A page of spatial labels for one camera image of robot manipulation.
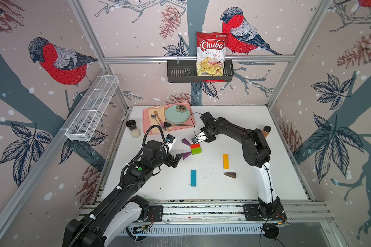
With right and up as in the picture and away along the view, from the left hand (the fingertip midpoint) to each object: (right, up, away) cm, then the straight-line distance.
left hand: (177, 146), depth 78 cm
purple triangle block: (+3, 0, +22) cm, 22 cm away
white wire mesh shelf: (-44, +11, -7) cm, 46 cm away
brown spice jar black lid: (+55, +7, +17) cm, 58 cm away
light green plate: (-3, +18, +38) cm, 42 cm away
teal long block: (+8, -19, +7) cm, 22 cm away
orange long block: (+29, -12, +14) cm, 34 cm away
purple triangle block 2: (+4, -8, +15) cm, 17 cm away
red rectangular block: (+10, -2, +16) cm, 19 cm away
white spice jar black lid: (-31, +11, +18) cm, 37 cm away
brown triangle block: (+30, -17, +6) cm, 35 cm away
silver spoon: (-21, +16, +35) cm, 44 cm away
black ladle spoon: (-9, +10, +30) cm, 33 cm away
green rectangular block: (+11, -6, +16) cm, 20 cm away
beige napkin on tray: (-22, +12, +32) cm, 41 cm away
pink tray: (+7, +12, +33) cm, 36 cm away
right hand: (+16, +5, +24) cm, 29 cm away
